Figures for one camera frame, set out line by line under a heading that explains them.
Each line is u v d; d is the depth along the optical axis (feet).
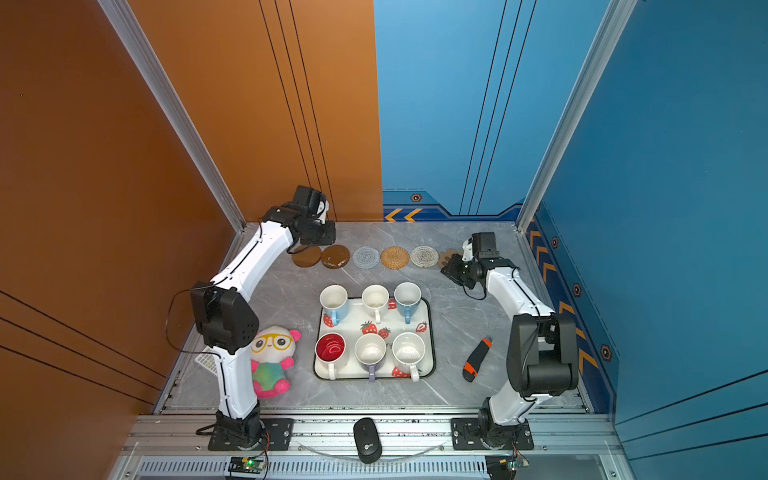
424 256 3.58
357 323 3.09
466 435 2.38
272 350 2.65
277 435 2.42
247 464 2.33
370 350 2.85
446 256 3.58
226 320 1.69
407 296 3.05
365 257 3.57
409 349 2.84
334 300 3.06
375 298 3.04
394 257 3.60
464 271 2.54
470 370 2.71
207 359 2.78
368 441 2.31
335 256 3.55
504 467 2.32
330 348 2.81
